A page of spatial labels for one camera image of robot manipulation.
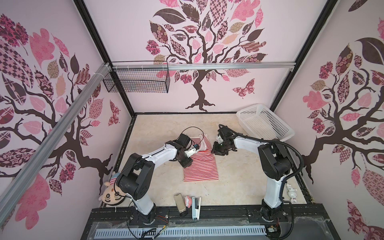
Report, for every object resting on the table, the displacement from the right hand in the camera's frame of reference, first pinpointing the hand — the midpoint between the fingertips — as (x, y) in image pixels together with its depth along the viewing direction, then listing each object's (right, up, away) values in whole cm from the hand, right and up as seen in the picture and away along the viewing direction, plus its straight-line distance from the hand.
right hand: (212, 150), depth 96 cm
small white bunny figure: (+41, -20, -17) cm, 49 cm away
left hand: (-17, -7, -6) cm, 19 cm away
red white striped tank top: (-6, -9, -7) cm, 13 cm away
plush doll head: (-54, -19, -24) cm, 61 cm away
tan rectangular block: (-19, -23, -22) cm, 37 cm away
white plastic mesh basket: (+39, +20, +18) cm, 48 cm away
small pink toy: (-15, -22, -22) cm, 34 cm away
